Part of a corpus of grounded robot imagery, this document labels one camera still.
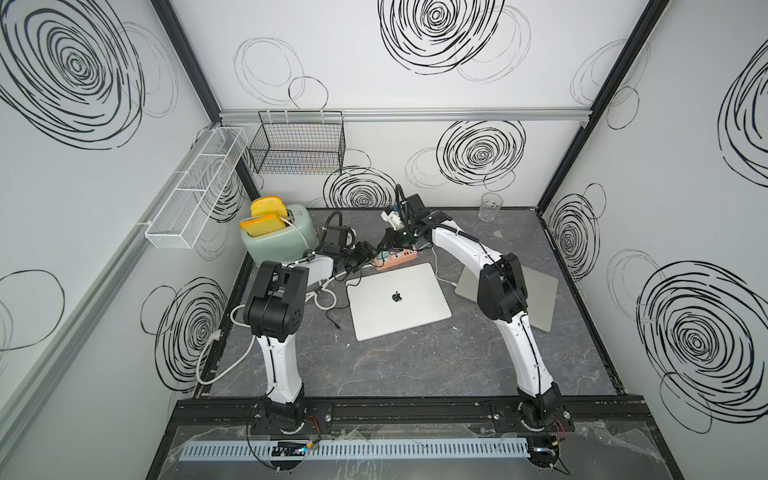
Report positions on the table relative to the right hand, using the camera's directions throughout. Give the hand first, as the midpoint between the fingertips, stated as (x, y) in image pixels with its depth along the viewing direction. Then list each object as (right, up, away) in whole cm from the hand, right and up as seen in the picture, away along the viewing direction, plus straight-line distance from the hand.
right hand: (378, 246), depth 94 cm
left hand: (-2, -3, +6) cm, 7 cm away
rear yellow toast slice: (-35, +13, -1) cm, 37 cm away
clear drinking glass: (+43, +15, +24) cm, 52 cm away
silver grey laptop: (+55, -16, +6) cm, 57 cm away
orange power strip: (+3, -4, +8) cm, 10 cm away
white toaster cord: (-26, +5, 0) cm, 26 cm away
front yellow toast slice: (-34, +7, -6) cm, 35 cm away
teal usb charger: (+1, -3, 0) cm, 3 cm away
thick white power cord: (-18, -17, +1) cm, 24 cm away
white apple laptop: (+5, -17, 0) cm, 18 cm away
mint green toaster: (-25, +3, 0) cm, 25 cm away
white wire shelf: (-47, +8, -22) cm, 53 cm away
